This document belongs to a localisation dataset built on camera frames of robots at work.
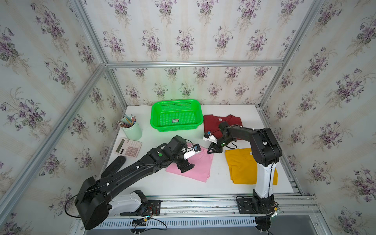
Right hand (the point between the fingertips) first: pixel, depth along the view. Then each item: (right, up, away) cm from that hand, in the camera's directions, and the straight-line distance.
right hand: (210, 150), depth 95 cm
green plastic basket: (-25, +24, +19) cm, 39 cm away
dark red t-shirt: (+3, +18, +13) cm, 22 cm away
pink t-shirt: (-6, -6, -7) cm, 10 cm away
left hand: (-13, 0, -19) cm, 23 cm away
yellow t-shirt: (+18, -8, -9) cm, 22 cm away
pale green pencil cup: (-50, +15, -7) cm, 53 cm away
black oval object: (-60, -8, -8) cm, 61 cm away
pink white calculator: (-54, +2, -2) cm, 54 cm away
